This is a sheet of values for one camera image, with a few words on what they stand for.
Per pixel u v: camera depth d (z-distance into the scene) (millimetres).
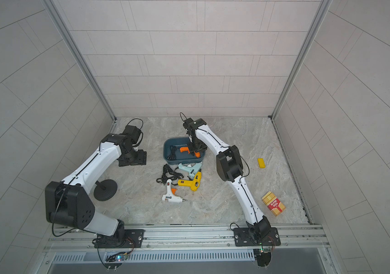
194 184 847
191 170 895
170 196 807
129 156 673
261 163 931
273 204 788
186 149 997
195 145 850
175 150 991
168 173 894
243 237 708
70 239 711
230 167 619
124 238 665
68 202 416
